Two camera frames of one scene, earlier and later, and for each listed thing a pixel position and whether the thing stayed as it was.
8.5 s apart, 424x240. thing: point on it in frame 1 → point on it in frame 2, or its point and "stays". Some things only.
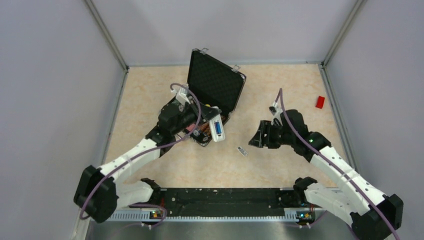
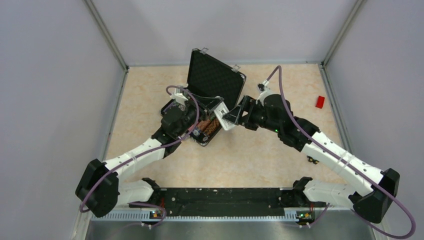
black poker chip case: (215, 86) stays
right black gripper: (260, 140) → (235, 115)
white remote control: (217, 128) → (220, 111)
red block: (320, 102) stays
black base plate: (226, 202) stays
